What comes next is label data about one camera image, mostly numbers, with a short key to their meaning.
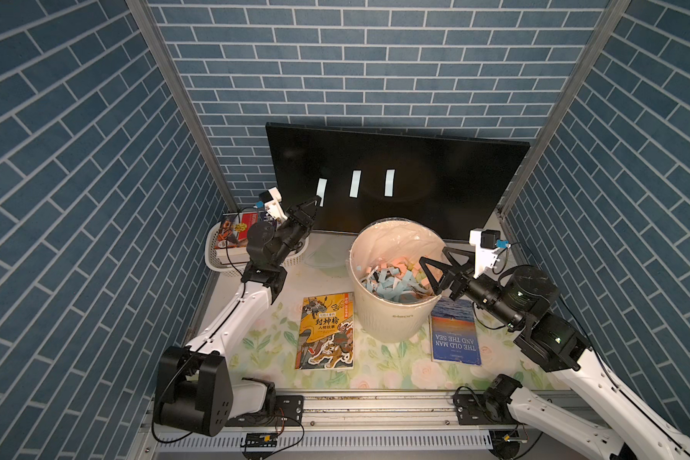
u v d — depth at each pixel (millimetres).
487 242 504
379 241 819
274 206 675
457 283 525
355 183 736
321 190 722
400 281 849
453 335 862
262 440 712
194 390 405
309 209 704
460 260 626
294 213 641
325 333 862
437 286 534
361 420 734
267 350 845
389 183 723
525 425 609
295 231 658
